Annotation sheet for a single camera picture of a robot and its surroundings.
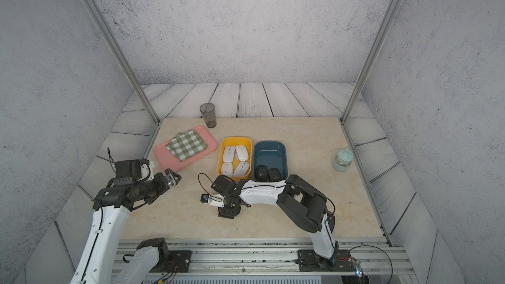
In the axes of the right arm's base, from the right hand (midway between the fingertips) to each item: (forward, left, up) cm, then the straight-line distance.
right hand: (225, 206), depth 87 cm
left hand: (+3, +17, +17) cm, 24 cm away
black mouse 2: (+15, -21, +1) cm, 26 cm away
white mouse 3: (+17, -6, +2) cm, 18 cm away
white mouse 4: (+17, +1, +2) cm, 17 cm away
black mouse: (+15, -16, +3) cm, 22 cm away
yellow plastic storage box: (+32, +3, +5) cm, 33 cm away
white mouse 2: (+27, +1, +1) cm, 27 cm away
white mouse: (+27, -6, +2) cm, 28 cm away
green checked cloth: (+33, +25, +2) cm, 42 cm away
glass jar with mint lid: (+19, -54, +4) cm, 57 cm away
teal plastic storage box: (+28, -21, -1) cm, 35 cm away
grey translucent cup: (+50, +15, +10) cm, 54 cm away
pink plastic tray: (+22, +32, +1) cm, 39 cm away
